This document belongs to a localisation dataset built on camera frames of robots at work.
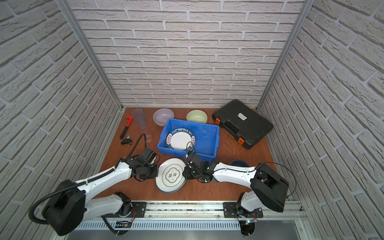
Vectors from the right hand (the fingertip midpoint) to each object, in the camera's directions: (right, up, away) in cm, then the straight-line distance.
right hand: (184, 174), depth 81 cm
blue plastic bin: (+14, +15, +20) cm, 29 cm away
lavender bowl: (-20, +34, +29) cm, 49 cm away
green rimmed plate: (-8, -3, +1) cm, 8 cm away
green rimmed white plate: (-5, +18, +17) cm, 25 cm away
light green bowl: (+8, +33, +26) cm, 43 cm away
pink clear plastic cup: (-28, +21, +24) cm, 42 cm away
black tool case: (+42, +26, +21) cm, 54 cm away
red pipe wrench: (-44, +32, +29) cm, 61 cm away
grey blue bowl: (+32, +5, +3) cm, 32 cm away
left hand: (-15, 0, +4) cm, 15 cm away
